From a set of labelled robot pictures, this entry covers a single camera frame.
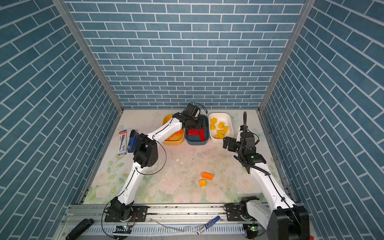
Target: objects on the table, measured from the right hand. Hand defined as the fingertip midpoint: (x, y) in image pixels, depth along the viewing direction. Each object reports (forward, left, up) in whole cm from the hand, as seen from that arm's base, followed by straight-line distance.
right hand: (230, 138), depth 84 cm
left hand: (+15, +17, -7) cm, 24 cm away
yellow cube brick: (+19, +9, -14) cm, 25 cm away
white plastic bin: (+29, 0, -14) cm, 32 cm away
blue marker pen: (-42, +12, -15) cm, 46 cm away
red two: (+13, +18, -15) cm, 27 cm away
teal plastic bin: (+7, +24, -15) cm, 29 cm away
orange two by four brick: (-17, +12, -15) cm, 26 cm away
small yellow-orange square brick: (-20, +14, -17) cm, 30 cm away
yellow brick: (+12, +4, -14) cm, 19 cm away
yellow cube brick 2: (+21, +4, -14) cm, 25 cm away
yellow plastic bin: (+3, +33, -10) cm, 35 cm away
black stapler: (-47, +69, -13) cm, 84 cm away
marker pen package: (0, +70, -13) cm, 71 cm away
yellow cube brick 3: (+24, +9, -14) cm, 29 cm away
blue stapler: (+3, +63, -12) cm, 64 cm away
